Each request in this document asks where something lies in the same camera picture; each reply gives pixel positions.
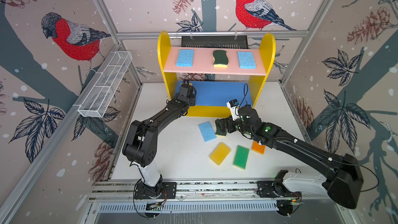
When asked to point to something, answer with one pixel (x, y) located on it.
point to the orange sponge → (259, 149)
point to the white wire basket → (106, 81)
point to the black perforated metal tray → (235, 42)
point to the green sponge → (241, 157)
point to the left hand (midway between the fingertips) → (189, 92)
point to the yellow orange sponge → (219, 153)
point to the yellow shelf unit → (216, 82)
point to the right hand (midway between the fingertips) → (221, 118)
